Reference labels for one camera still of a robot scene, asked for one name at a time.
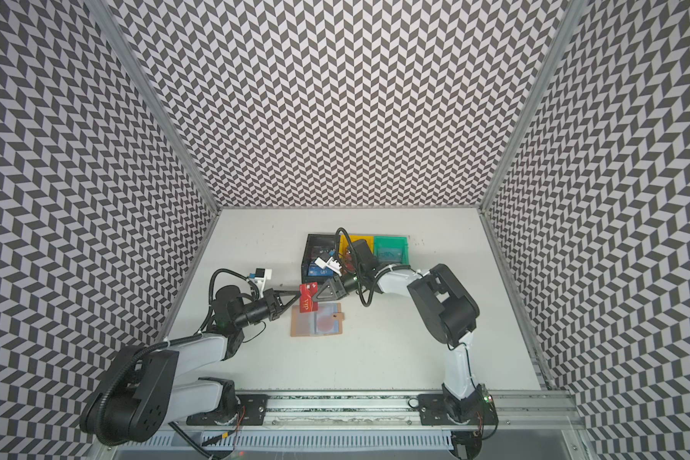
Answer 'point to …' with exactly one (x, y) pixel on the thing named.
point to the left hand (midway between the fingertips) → (301, 297)
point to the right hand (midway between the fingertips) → (317, 303)
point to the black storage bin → (323, 246)
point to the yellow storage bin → (344, 242)
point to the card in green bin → (390, 255)
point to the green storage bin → (401, 241)
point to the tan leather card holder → (326, 321)
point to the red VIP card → (307, 292)
